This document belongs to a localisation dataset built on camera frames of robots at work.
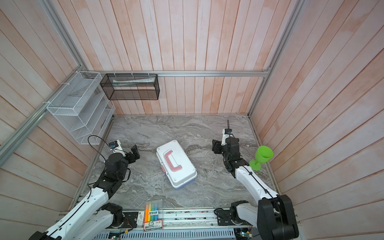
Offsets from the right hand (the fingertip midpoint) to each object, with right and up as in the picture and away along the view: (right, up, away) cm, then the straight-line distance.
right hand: (217, 140), depth 87 cm
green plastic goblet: (+26, -8, -3) cm, 27 cm away
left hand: (-50, -5, -5) cm, 51 cm away
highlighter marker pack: (-35, -38, -14) cm, 53 cm away
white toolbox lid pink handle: (-25, -13, -5) cm, 28 cm away
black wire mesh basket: (-59, +37, +18) cm, 72 cm away
